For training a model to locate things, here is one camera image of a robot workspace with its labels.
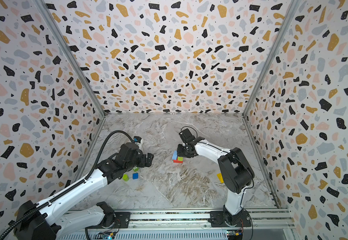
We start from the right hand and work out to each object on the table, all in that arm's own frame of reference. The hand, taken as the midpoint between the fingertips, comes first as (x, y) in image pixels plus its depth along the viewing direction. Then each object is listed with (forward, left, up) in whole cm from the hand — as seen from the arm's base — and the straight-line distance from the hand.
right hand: (176, 151), depth 92 cm
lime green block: (-4, -2, -3) cm, 5 cm away
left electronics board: (-42, +32, -6) cm, 53 cm away
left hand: (-7, +15, +10) cm, 20 cm away
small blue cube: (-13, +24, -7) cm, 29 cm away
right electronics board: (-41, -30, -8) cm, 51 cm away
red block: (-4, -1, -6) cm, 7 cm away
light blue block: (-2, +1, -3) cm, 4 cm away
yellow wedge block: (-20, -22, +10) cm, 32 cm away
